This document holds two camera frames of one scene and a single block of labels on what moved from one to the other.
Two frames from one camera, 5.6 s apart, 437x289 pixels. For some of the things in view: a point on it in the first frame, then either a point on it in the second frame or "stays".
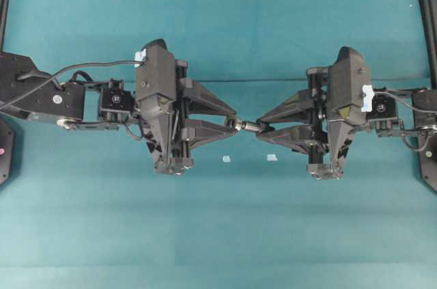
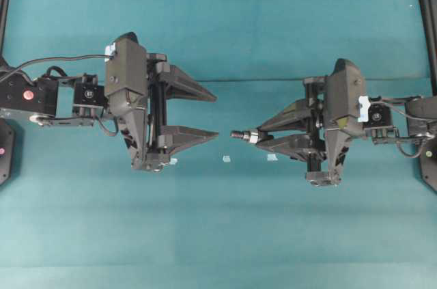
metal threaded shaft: x=250 y=127 to x=247 y=136
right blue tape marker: x=272 y=157 stays
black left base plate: x=6 y=151 stays
